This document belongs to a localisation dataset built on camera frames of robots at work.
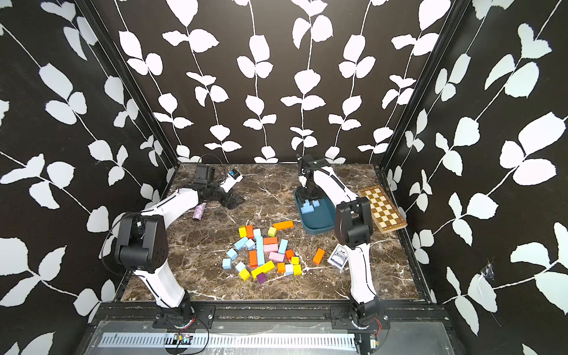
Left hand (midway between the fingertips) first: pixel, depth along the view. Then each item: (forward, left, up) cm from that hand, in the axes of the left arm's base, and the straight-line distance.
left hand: (238, 190), depth 94 cm
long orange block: (-12, -20, -11) cm, 25 cm away
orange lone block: (-26, -33, -12) cm, 44 cm away
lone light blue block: (-1, -35, -11) cm, 37 cm away
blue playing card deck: (-27, -41, -11) cm, 50 cm away
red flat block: (-19, -13, -11) cm, 26 cm away
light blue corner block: (-28, +3, -11) cm, 30 cm away
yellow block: (-15, -2, -10) cm, 18 cm away
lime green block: (-15, -14, -10) cm, 23 cm away
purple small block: (-34, -11, -11) cm, 37 cm away
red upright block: (-14, -5, -11) cm, 19 cm away
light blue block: (-24, +2, -10) cm, 26 cm away
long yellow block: (-30, -11, -11) cm, 34 cm away
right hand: (-2, -29, -3) cm, 29 cm away
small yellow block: (-32, -4, -10) cm, 34 cm away
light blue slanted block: (-21, -19, -11) cm, 31 cm away
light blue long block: (-20, -1, -11) cm, 22 cm away
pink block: (-25, -15, -12) cm, 32 cm away
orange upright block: (-27, -7, -11) cm, 29 cm away
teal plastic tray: (-3, -36, -13) cm, 38 cm away
